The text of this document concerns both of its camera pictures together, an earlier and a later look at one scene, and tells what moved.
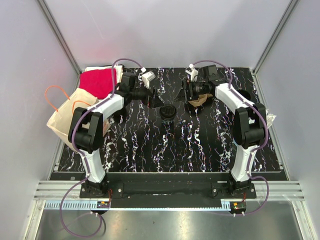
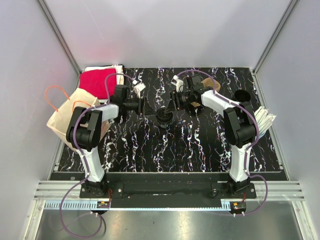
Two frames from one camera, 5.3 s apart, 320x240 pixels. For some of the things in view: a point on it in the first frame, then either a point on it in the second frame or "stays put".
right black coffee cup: [244, 93] stays put
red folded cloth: [99, 82] stays put
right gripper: [183, 95] to [175, 104]
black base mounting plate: [134, 191] stays put
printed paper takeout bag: [59, 124] stays put
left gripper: [152, 102] to [142, 108]
